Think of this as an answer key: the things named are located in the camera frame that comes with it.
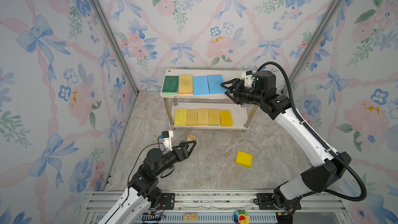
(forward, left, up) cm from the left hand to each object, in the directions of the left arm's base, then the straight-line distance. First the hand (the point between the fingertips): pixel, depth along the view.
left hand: (193, 144), depth 70 cm
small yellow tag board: (-25, +1, -20) cm, 33 cm away
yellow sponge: (+25, -19, -15) cm, 35 cm away
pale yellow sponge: (+24, +2, -14) cm, 28 cm away
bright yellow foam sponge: (+1, -28, -20) cm, 35 cm away
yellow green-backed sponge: (+24, -12, -13) cm, 30 cm away
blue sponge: (+26, -10, +14) cm, 31 cm away
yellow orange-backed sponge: (+24, -5, -13) cm, 28 cm away
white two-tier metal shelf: (+28, -30, -16) cm, 44 cm away
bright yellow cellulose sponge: (+25, +9, -14) cm, 30 cm away
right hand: (+19, -13, +17) cm, 29 cm away
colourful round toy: (-25, -22, -20) cm, 39 cm away
